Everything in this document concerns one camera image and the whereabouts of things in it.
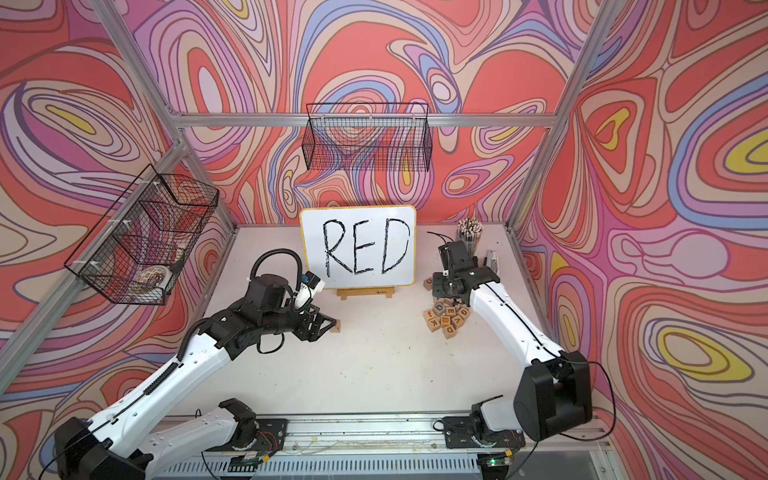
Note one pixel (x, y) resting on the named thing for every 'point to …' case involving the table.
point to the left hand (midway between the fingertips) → (329, 316)
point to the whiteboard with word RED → (361, 246)
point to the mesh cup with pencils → (469, 230)
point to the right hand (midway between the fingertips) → (446, 292)
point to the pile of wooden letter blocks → (446, 314)
